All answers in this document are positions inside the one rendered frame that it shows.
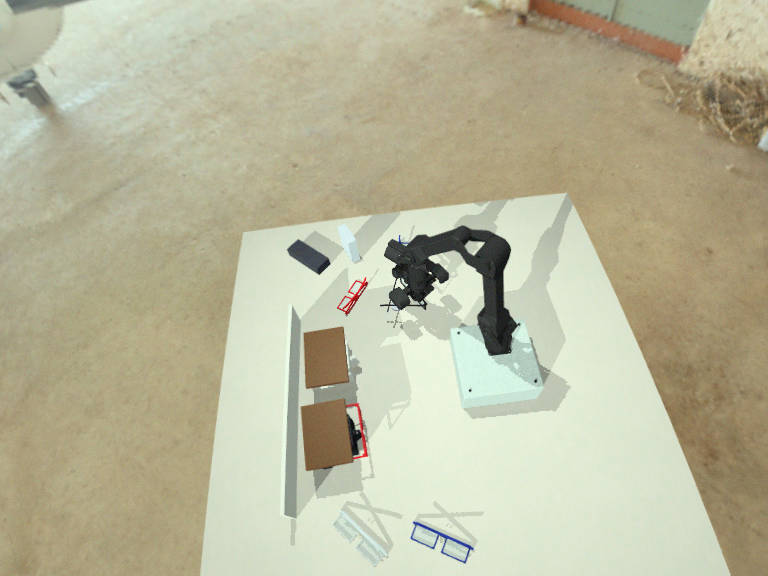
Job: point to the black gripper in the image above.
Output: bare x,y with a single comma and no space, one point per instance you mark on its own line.
418,288

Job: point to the white rectangular panel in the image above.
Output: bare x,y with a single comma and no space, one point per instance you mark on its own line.
289,460

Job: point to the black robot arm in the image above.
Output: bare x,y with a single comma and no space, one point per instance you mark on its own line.
494,321

